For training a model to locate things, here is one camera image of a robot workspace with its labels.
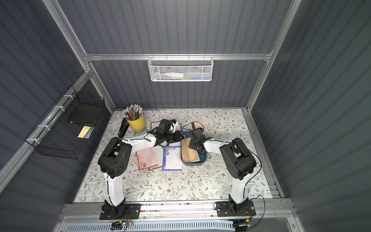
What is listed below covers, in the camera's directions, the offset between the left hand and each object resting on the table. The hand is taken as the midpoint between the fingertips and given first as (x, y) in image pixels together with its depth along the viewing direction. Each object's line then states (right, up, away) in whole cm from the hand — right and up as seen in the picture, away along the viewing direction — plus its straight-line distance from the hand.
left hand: (186, 138), depth 93 cm
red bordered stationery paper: (-25, -13, -1) cm, 28 cm away
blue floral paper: (-9, -14, -1) cm, 17 cm away
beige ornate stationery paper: (+1, -11, 0) cm, 11 cm away
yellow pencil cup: (-34, +8, +9) cm, 37 cm away
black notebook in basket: (-59, +15, -10) cm, 61 cm away
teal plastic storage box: (+11, -12, 0) cm, 16 cm away
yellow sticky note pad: (-54, +6, -17) cm, 57 cm away
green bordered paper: (-25, +8, +19) cm, 33 cm away
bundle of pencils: (-37, +17, +5) cm, 41 cm away
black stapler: (-47, +6, +13) cm, 49 cm away
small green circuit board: (-34, -42, -21) cm, 58 cm away
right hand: (+4, -6, +5) cm, 9 cm away
